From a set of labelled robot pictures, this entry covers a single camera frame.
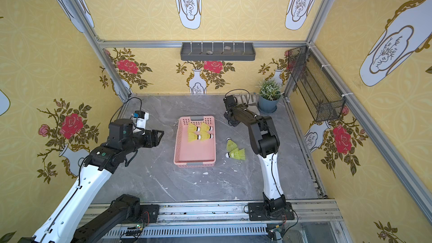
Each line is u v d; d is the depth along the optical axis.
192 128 0.99
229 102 0.86
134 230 0.73
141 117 0.64
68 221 0.39
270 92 1.00
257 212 0.73
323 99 0.83
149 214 0.73
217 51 0.92
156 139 0.66
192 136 0.96
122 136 0.54
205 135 0.96
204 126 1.00
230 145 0.95
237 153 0.86
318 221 0.76
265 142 0.59
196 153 0.93
